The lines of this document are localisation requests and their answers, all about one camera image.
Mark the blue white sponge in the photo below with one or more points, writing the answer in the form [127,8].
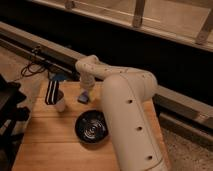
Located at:
[83,98]

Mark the white cup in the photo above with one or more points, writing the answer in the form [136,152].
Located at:
[60,105]

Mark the metal rail beam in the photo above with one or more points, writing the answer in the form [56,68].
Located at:
[187,96]

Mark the dark ceramic bowl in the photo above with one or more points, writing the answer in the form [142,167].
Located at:
[90,127]

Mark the yellowish tapered gripper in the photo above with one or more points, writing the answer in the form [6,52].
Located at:
[88,94]

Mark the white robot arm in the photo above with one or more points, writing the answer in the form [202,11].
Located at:
[123,91]

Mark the black stand equipment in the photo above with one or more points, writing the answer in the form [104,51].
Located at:
[10,96]

